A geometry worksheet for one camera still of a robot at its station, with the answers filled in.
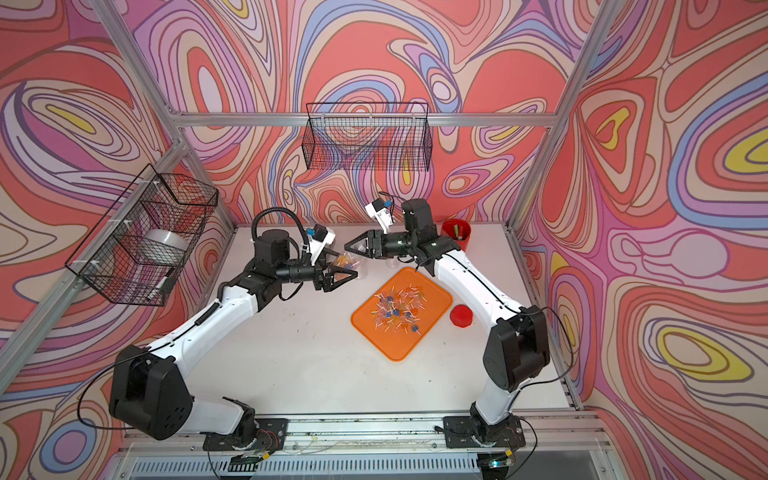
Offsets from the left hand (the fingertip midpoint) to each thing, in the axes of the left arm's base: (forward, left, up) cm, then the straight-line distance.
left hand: (352, 268), depth 74 cm
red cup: (+26, -36, -13) cm, 46 cm away
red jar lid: (0, -33, -25) cm, 41 cm away
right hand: (+2, 0, +3) cm, 3 cm away
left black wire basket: (+3, +53, +4) cm, 54 cm away
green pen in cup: (+27, -33, -14) cm, 45 cm away
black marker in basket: (-4, +46, -1) cm, 46 cm away
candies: (+2, -13, -25) cm, 28 cm away
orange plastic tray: (-9, -12, -26) cm, 31 cm away
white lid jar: (0, +1, +3) cm, 3 cm away
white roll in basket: (+1, +44, +7) cm, 44 cm away
